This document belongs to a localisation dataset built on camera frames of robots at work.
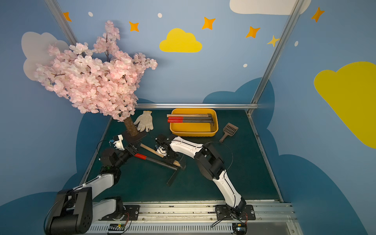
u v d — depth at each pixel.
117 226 0.73
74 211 0.42
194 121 1.08
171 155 0.83
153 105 1.40
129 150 0.75
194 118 1.11
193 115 1.17
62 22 0.74
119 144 0.77
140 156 0.93
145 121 1.15
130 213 0.74
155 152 0.91
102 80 0.62
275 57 0.88
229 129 1.11
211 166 0.55
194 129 1.11
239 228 0.73
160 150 0.84
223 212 0.75
